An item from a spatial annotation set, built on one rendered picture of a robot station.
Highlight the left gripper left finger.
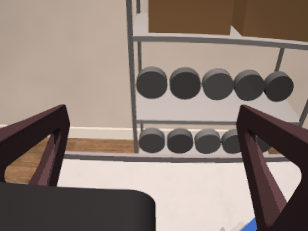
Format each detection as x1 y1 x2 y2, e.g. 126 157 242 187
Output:
0 104 70 186

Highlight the blue dog food box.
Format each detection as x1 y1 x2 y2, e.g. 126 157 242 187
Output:
241 217 258 231

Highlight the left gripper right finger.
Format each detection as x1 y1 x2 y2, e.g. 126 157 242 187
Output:
236 105 308 231

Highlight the dark grey table edge lip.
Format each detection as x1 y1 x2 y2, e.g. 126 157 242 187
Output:
63 151 291 163

